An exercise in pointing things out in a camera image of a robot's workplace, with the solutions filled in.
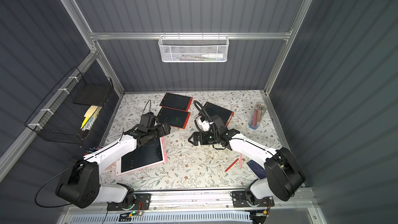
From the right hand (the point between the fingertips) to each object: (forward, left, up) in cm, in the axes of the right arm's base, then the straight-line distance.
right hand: (196, 139), depth 82 cm
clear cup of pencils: (+14, -35, +4) cm, 38 cm away
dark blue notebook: (-12, -34, -11) cm, 38 cm away
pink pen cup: (-6, +51, +1) cm, 51 cm away
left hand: (+7, +18, -2) cm, 19 cm away
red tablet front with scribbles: (+22, +16, -12) cm, 30 cm away
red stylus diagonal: (-9, -19, -12) cm, 25 cm away
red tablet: (+39, +19, -14) cm, 46 cm away
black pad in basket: (+19, +57, +15) cm, 62 cm away
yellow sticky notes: (+5, +51, +16) cm, 54 cm away
